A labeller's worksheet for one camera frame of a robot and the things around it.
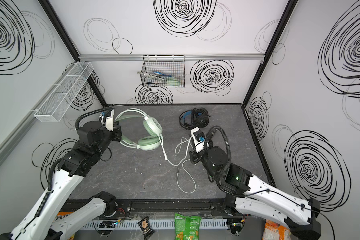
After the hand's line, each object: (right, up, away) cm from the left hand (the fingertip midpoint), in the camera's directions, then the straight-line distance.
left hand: (118, 121), depth 68 cm
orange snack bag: (+70, -48, -3) cm, 85 cm away
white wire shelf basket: (-34, +8, +6) cm, 35 cm away
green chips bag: (+32, -47, -2) cm, 57 cm away
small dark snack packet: (+12, -48, 0) cm, 49 cm away
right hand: (+33, -5, -5) cm, 34 cm away
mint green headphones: (+17, -3, -4) cm, 18 cm away
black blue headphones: (+40, +2, +41) cm, 57 cm away
